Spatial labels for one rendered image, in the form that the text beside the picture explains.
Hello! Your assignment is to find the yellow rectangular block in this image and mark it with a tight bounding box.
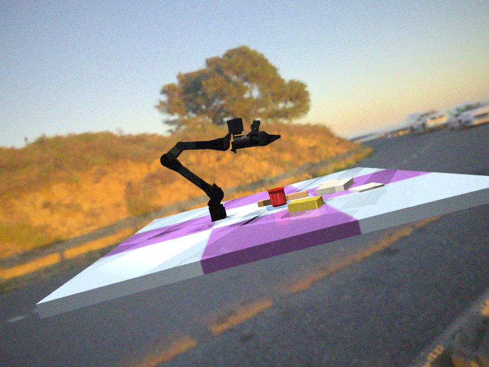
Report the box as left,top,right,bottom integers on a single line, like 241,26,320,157
287,196,323,212

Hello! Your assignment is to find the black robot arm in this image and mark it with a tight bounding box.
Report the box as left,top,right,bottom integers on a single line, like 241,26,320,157
160,118,260,222

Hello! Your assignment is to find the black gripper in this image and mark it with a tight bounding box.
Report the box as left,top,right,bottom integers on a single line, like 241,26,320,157
244,131,281,148

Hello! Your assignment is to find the orange flat bar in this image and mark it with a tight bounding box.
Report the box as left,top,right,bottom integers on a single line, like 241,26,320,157
257,190,309,207

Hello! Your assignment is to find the red cup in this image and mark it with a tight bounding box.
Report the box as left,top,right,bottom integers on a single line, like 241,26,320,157
267,187,287,207

